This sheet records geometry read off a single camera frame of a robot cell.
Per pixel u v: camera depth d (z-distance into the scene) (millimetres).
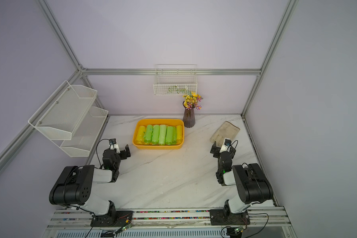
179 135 1014
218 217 734
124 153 846
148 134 983
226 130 1103
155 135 981
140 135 1021
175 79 954
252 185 458
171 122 1103
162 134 981
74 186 452
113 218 677
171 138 971
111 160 721
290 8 682
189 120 1073
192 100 954
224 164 696
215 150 833
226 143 770
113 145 799
